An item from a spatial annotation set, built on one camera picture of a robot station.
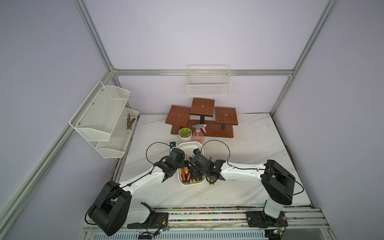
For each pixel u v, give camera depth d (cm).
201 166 66
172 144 78
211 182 84
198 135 98
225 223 74
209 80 95
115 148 90
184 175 85
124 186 45
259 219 74
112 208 41
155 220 73
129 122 98
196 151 78
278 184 46
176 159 67
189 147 91
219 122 96
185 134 98
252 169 51
